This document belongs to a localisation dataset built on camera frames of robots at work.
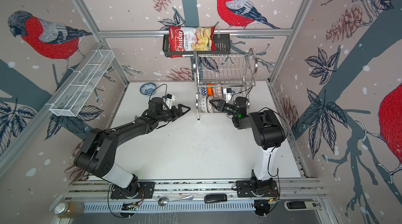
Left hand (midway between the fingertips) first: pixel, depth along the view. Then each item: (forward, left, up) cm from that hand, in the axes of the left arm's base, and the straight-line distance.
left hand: (186, 111), depth 85 cm
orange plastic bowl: (+19, -14, -3) cm, 24 cm away
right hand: (+6, -13, -2) cm, 14 cm away
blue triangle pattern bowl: (+17, -20, -4) cm, 26 cm away
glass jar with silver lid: (-43, +46, -7) cm, 63 cm away
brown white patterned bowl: (+5, -13, -3) cm, 14 cm away
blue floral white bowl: (+29, +32, -14) cm, 46 cm away
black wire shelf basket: (+38, -22, +19) cm, 48 cm away
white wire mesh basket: (-3, +52, +15) cm, 54 cm away
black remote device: (-39, -14, -11) cm, 43 cm away
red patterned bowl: (+18, -10, -3) cm, 21 cm away
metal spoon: (-40, +10, -16) cm, 44 cm away
